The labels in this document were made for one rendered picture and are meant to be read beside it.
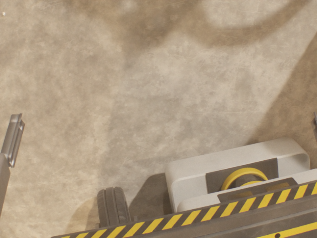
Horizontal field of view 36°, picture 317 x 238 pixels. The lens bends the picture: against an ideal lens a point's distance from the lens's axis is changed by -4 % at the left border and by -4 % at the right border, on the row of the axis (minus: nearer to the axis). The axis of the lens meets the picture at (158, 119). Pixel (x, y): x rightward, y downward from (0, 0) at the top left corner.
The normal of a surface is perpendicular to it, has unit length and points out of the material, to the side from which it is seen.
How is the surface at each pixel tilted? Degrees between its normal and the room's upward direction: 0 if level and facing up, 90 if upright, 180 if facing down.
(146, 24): 0
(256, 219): 0
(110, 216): 52
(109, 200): 75
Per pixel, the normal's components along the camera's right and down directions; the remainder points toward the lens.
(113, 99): 0.12, 0.33
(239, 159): -0.17, -0.92
